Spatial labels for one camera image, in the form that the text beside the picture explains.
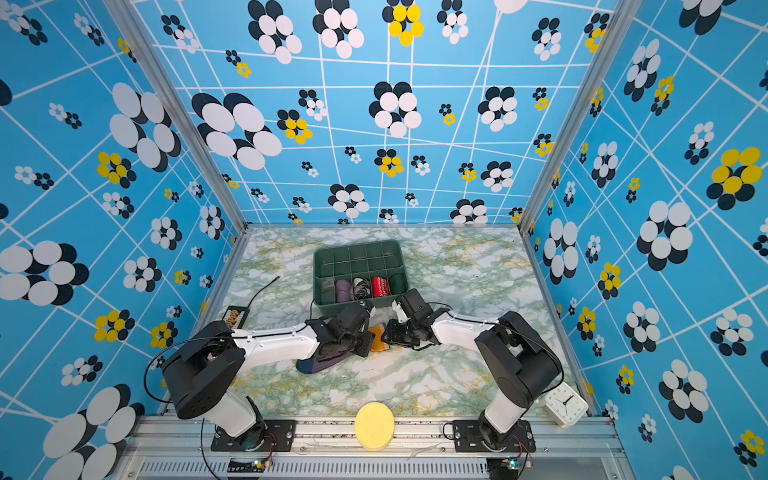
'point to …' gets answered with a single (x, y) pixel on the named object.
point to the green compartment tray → (346, 275)
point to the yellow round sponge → (374, 426)
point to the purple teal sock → (327, 354)
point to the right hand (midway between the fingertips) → (386, 339)
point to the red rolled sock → (380, 287)
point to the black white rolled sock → (361, 288)
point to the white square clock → (565, 405)
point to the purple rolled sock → (343, 290)
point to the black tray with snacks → (235, 316)
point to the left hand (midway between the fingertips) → (375, 341)
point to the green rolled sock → (398, 283)
